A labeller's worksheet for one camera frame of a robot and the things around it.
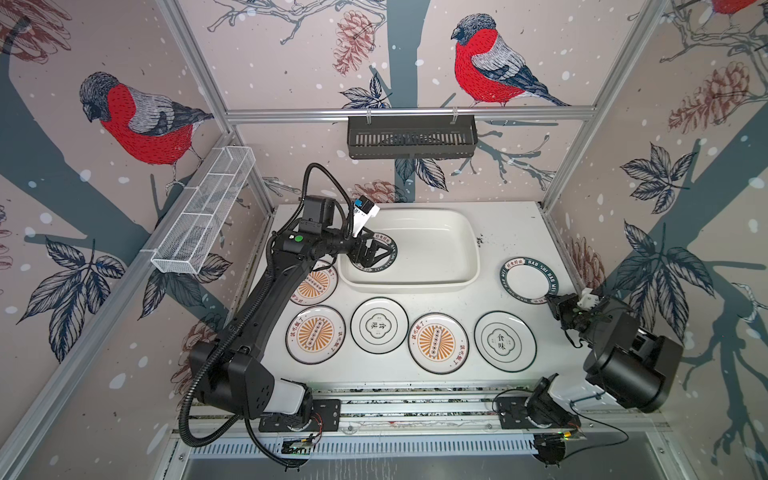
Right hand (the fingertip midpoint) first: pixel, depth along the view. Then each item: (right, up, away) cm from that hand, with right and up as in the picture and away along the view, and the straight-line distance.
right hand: (549, 297), depth 89 cm
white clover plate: (-52, -9, 0) cm, 53 cm away
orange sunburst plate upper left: (-73, +2, +9) cm, 74 cm away
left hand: (-52, +18, -16) cm, 57 cm away
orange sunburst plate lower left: (-72, -11, -2) cm, 72 cm away
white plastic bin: (-32, +13, +15) cm, 37 cm away
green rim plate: (-50, +10, +14) cm, 53 cm away
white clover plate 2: (-15, -12, -4) cm, 20 cm away
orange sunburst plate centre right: (-35, -13, -4) cm, 37 cm away
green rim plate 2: (-4, +4, +7) cm, 8 cm away
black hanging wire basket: (-41, +54, +14) cm, 69 cm away
